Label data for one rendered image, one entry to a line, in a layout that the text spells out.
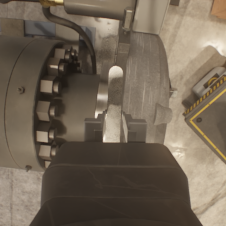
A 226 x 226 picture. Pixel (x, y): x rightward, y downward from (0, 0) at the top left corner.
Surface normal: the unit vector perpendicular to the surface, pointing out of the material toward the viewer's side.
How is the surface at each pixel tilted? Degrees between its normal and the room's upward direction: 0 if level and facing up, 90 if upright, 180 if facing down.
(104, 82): 47
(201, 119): 0
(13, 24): 0
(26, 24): 0
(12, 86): 29
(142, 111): 23
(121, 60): 41
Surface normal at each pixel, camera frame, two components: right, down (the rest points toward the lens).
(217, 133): 0.00, 0.36
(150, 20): -0.05, 0.69
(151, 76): 0.08, -0.23
